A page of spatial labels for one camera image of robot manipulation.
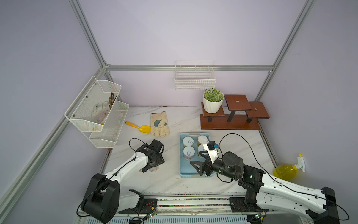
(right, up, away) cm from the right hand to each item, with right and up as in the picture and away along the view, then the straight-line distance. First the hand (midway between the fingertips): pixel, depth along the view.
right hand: (196, 159), depth 68 cm
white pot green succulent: (+13, +32, +19) cm, 39 cm away
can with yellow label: (-3, +5, +25) cm, 25 cm away
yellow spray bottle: (+53, -10, +10) cm, 55 cm away
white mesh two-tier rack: (-54, +24, +8) cm, 60 cm away
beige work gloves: (-26, +16, +39) cm, 49 cm away
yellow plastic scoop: (-38, +13, +39) cm, 56 cm away
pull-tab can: (-24, -11, +15) cm, 30 cm away
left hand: (-25, -8, +17) cm, 31 cm away
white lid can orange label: (+7, +6, +24) cm, 26 cm away
